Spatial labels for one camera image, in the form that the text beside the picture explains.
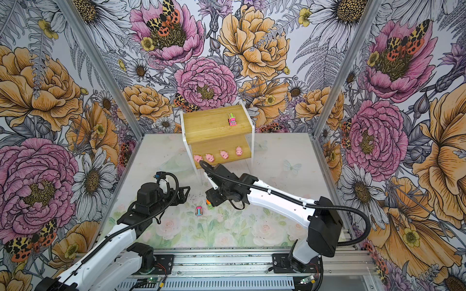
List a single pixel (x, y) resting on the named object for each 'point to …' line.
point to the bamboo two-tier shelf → (222, 134)
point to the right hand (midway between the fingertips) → (215, 200)
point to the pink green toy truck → (232, 119)
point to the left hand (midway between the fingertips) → (181, 193)
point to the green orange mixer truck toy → (209, 205)
